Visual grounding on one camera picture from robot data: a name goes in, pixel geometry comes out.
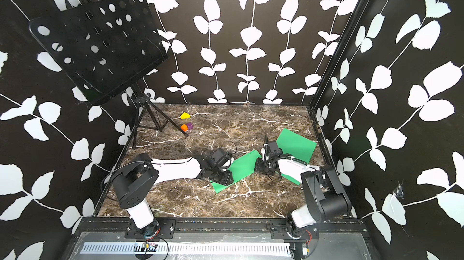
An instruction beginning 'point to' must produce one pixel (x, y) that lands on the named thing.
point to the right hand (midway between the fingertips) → (255, 165)
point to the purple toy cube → (190, 126)
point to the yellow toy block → (185, 115)
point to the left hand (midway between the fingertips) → (232, 179)
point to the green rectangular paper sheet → (240, 168)
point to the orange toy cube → (184, 127)
